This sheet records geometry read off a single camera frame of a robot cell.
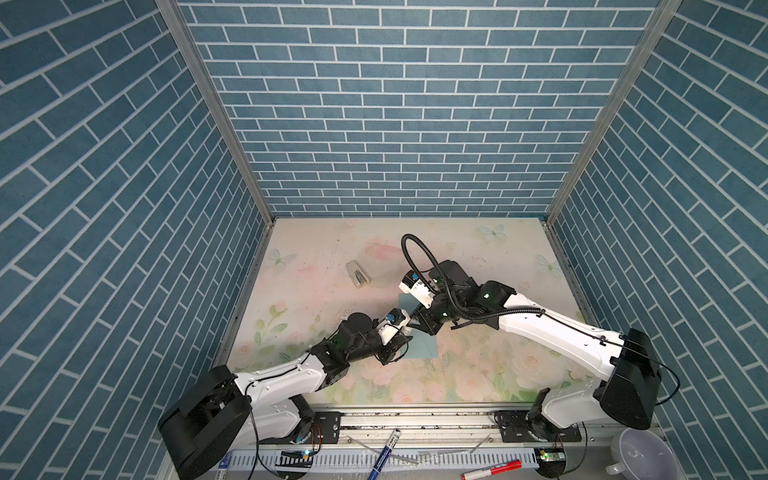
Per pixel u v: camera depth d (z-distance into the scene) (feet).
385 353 2.33
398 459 2.30
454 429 2.47
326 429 2.42
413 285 2.20
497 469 2.23
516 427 2.42
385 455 2.27
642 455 2.29
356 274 3.29
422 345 2.89
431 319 2.17
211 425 1.34
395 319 2.23
